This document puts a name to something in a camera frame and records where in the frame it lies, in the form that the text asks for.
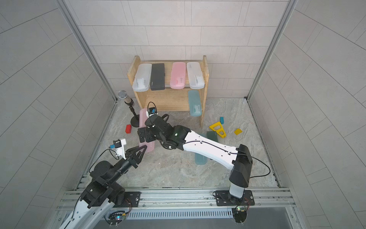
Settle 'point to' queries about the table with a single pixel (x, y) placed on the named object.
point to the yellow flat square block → (238, 131)
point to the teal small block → (222, 120)
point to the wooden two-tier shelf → (169, 99)
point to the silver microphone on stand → (135, 119)
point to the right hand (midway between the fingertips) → (145, 131)
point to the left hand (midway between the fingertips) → (148, 147)
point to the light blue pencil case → (199, 159)
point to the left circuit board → (116, 217)
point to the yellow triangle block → (220, 130)
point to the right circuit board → (239, 213)
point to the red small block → (128, 129)
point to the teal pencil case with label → (195, 103)
